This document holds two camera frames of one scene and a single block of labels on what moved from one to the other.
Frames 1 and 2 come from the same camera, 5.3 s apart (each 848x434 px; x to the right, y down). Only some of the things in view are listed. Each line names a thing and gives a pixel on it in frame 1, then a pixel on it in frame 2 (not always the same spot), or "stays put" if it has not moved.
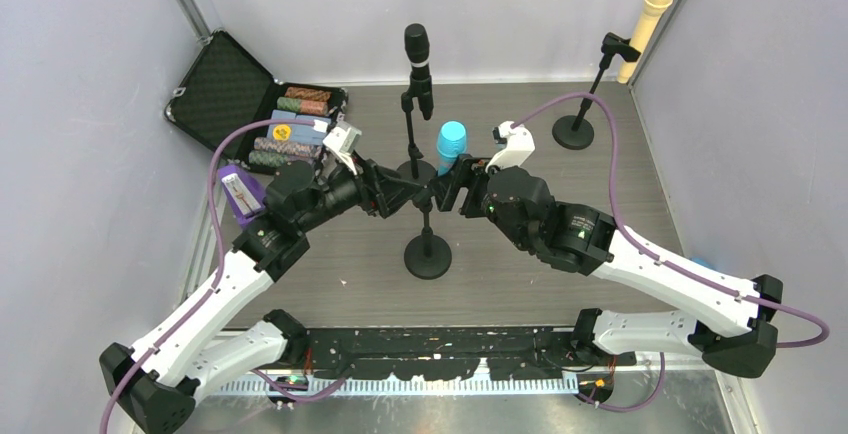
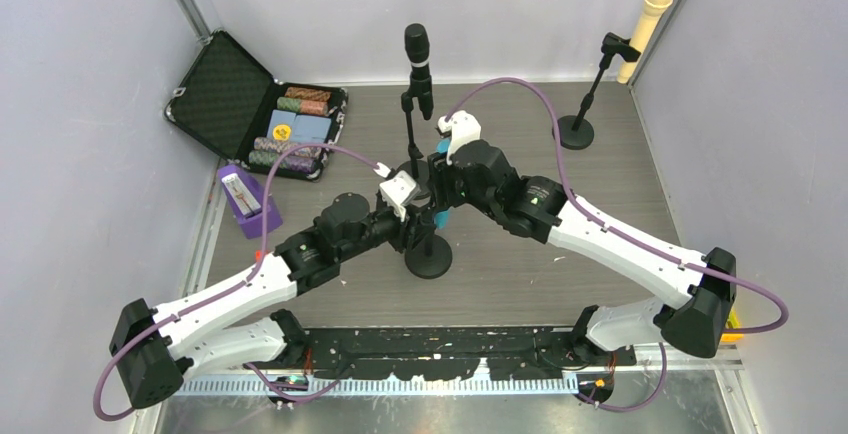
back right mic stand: (575, 132) stays put
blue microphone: (451, 144) -> (441, 218)
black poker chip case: (226, 88) stays put
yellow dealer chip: (281, 133) stays put
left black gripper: (379, 203) -> (403, 236)
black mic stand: (427, 256) stays put
